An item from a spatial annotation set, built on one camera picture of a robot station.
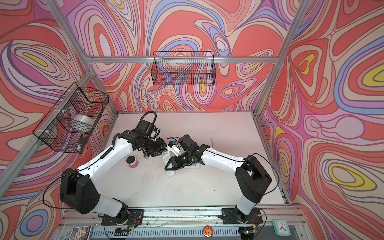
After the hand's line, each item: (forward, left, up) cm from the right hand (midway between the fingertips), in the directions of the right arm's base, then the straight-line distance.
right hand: (169, 171), depth 77 cm
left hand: (+11, 0, +5) cm, 11 cm away
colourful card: (-25, +40, -9) cm, 48 cm away
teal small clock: (-25, -53, -10) cm, 60 cm away
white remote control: (+7, +2, +4) cm, 8 cm away
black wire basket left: (+12, +50, +23) cm, 57 cm away
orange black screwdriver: (+25, -26, -12) cm, 37 cm away
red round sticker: (-26, -19, -11) cm, 34 cm away
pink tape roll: (+9, +23, -5) cm, 26 cm away
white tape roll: (+16, +40, +22) cm, 49 cm away
